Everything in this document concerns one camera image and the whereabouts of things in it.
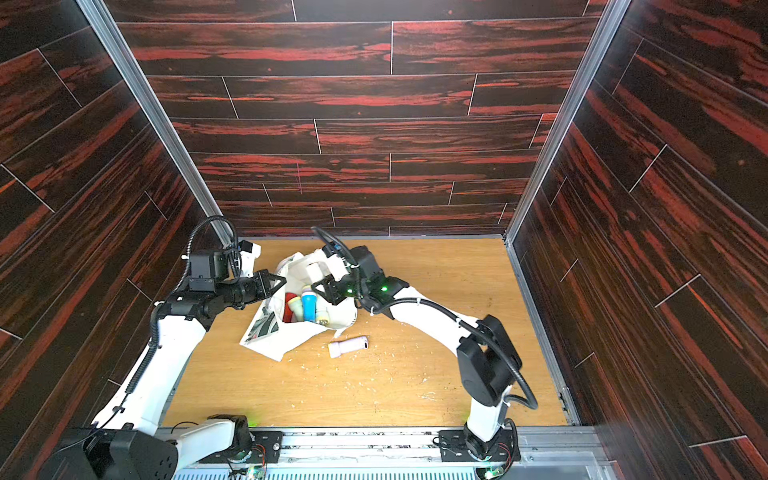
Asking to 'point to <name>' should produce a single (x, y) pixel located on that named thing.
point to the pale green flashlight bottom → (296, 305)
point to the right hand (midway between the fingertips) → (323, 279)
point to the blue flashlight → (309, 298)
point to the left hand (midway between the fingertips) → (288, 279)
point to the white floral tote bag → (270, 336)
